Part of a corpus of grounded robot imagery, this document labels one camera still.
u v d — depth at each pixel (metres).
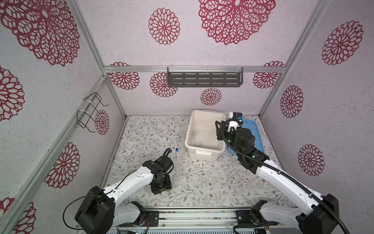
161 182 0.68
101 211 0.40
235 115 0.59
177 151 0.84
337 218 0.42
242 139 0.53
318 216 0.38
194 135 1.08
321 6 0.69
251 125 1.13
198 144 1.02
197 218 0.75
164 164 0.66
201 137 1.07
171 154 0.85
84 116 0.73
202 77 0.95
